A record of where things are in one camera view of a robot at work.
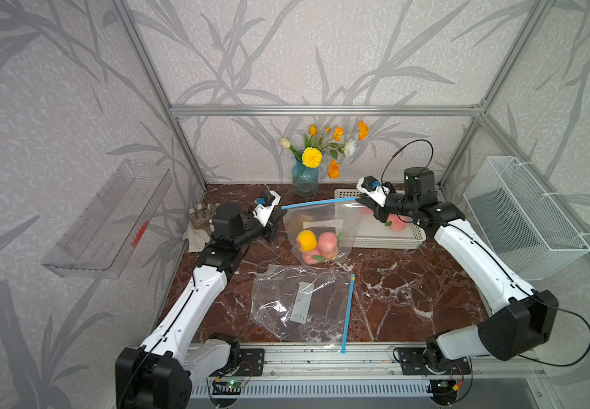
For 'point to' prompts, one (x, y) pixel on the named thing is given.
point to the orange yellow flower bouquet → (324, 147)
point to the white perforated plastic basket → (361, 230)
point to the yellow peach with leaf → (306, 240)
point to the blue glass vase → (305, 180)
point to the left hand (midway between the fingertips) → (283, 210)
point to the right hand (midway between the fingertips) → (361, 193)
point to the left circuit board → (230, 387)
